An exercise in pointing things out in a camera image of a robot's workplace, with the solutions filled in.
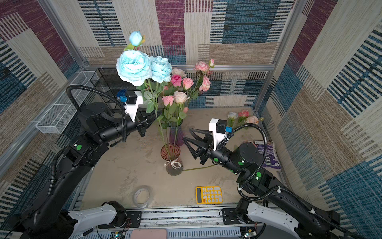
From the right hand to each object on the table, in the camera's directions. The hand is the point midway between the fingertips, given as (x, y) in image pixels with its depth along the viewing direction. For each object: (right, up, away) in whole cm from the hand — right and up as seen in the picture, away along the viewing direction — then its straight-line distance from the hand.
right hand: (186, 138), depth 50 cm
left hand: (-9, +10, +2) cm, 13 cm away
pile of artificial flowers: (+34, +7, +62) cm, 71 cm away
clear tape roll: (-24, -34, +30) cm, 51 cm away
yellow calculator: (+11, -33, +29) cm, 45 cm away
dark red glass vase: (-9, -9, +25) cm, 28 cm away
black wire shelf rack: (-56, +33, +56) cm, 86 cm away
